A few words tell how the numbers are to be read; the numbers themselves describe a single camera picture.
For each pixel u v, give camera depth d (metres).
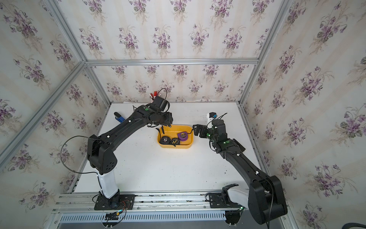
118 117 1.05
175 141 0.93
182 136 0.96
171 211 0.71
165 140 0.93
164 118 0.75
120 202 0.73
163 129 0.90
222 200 0.73
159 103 0.66
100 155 0.46
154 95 1.12
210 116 0.73
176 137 0.98
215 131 0.63
